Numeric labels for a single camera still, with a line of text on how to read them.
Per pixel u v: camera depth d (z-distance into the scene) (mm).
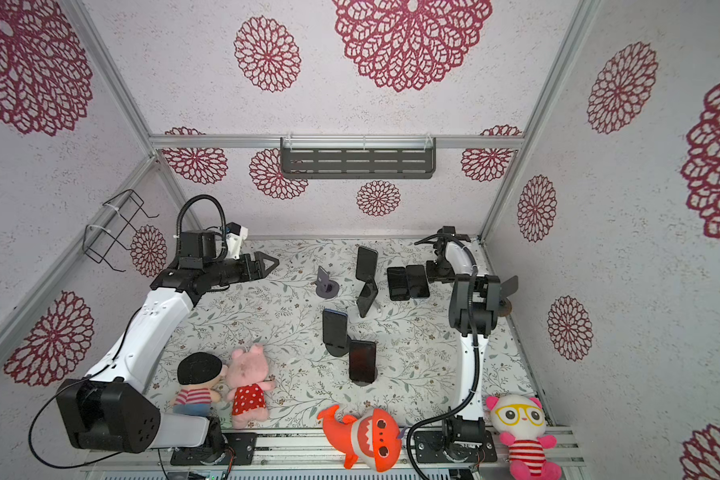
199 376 784
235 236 711
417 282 1221
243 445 748
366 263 992
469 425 648
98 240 726
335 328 817
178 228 598
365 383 830
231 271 684
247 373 796
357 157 928
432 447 731
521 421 715
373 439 675
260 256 701
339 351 890
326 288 1003
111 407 407
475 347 636
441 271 947
